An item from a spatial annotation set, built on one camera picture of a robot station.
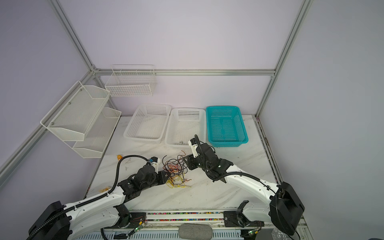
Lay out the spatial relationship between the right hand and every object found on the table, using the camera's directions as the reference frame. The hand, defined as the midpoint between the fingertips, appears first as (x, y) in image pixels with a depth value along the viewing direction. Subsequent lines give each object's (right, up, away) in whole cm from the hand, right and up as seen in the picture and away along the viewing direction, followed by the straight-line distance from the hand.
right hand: (184, 157), depth 77 cm
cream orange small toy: (-44, -18, +4) cm, 48 cm away
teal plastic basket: (+29, +17, +37) cm, 50 cm away
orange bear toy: (-42, -3, +16) cm, 45 cm away
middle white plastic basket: (-4, +19, +38) cm, 42 cm away
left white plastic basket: (-33, +20, +38) cm, 54 cm away
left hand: (-9, -11, +5) cm, 15 cm away
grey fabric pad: (+5, -32, -10) cm, 34 cm away
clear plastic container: (+47, -38, -5) cm, 60 cm away
